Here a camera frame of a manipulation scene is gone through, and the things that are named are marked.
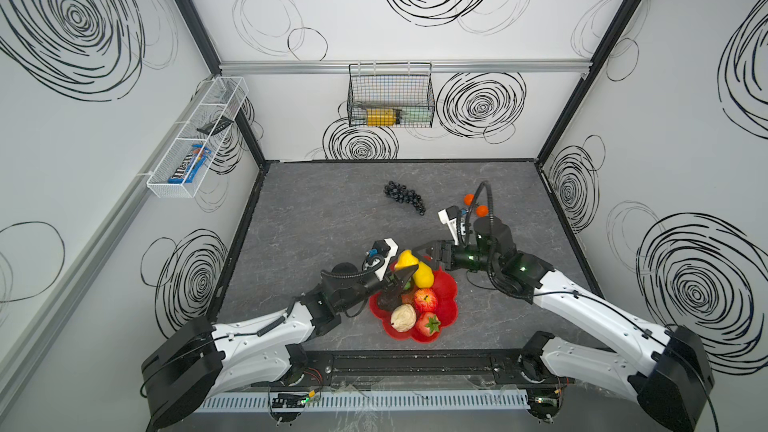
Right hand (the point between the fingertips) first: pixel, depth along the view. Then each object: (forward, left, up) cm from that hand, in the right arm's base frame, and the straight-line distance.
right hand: (420, 250), depth 71 cm
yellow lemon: (0, -2, -16) cm, 16 cm away
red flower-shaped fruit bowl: (-2, -8, -19) cm, 21 cm away
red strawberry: (-12, -3, -16) cm, 20 cm away
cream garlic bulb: (-11, +4, -15) cm, 19 cm away
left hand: (-2, +2, -2) cm, 3 cm away
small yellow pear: (-2, +3, 0) cm, 4 cm away
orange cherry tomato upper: (+30, -20, -19) cm, 41 cm away
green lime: (-2, +2, -16) cm, 17 cm away
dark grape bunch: (+32, +4, -17) cm, 36 cm away
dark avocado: (-7, +7, -14) cm, 18 cm away
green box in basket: (+38, 0, +12) cm, 40 cm away
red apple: (-7, -2, -16) cm, 17 cm away
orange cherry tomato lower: (+26, -24, -19) cm, 40 cm away
